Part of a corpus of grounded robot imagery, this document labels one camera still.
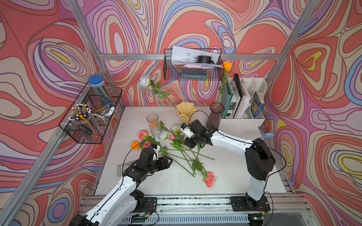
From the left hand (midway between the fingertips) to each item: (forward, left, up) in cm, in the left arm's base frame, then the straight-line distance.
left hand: (170, 162), depth 80 cm
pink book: (+34, -47, +15) cm, 60 cm away
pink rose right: (-8, -23, -4) cm, 24 cm away
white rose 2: (+21, +6, -3) cm, 22 cm away
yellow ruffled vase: (+33, -9, +8) cm, 36 cm away
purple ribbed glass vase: (+29, -29, +5) cm, 41 cm away
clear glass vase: (+22, +11, +7) cm, 25 cm away
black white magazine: (+35, -42, +14) cm, 56 cm away
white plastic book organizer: (+50, -61, +18) cm, 81 cm away
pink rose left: (+22, +20, -5) cm, 30 cm away
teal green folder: (+33, -36, +23) cm, 54 cm away
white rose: (+26, -3, -2) cm, 26 cm away
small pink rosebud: (+21, 0, -6) cm, 22 cm away
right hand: (+13, -11, -1) cm, 17 cm away
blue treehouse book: (+41, -62, +6) cm, 74 cm away
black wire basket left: (+16, +35, +23) cm, 45 cm away
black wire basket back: (+59, -14, +22) cm, 64 cm away
